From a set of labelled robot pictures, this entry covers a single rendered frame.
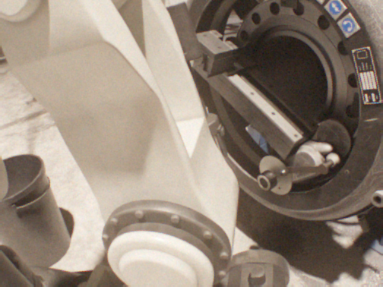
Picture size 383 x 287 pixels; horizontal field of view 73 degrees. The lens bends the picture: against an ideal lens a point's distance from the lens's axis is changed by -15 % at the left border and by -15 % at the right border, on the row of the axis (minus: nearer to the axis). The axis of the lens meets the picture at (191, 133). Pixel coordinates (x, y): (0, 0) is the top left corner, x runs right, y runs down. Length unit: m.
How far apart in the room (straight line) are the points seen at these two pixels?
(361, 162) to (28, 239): 1.03
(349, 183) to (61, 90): 0.57
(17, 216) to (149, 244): 0.82
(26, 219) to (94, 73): 0.89
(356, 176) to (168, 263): 0.46
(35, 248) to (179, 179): 0.95
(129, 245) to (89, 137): 0.11
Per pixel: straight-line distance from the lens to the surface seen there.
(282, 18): 0.79
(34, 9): 0.22
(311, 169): 0.68
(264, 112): 0.71
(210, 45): 0.73
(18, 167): 1.28
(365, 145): 0.60
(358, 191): 0.66
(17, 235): 1.12
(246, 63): 0.82
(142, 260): 0.28
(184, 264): 0.28
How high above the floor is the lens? 0.86
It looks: 28 degrees down
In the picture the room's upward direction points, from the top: 7 degrees counter-clockwise
